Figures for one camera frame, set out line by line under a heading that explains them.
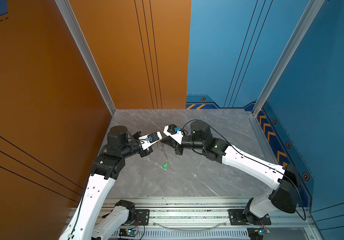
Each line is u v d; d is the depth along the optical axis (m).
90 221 0.38
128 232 0.71
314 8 0.70
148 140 0.53
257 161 0.47
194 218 0.75
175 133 0.55
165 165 0.92
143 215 0.74
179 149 0.58
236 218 0.72
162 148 0.67
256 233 0.70
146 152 0.57
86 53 0.85
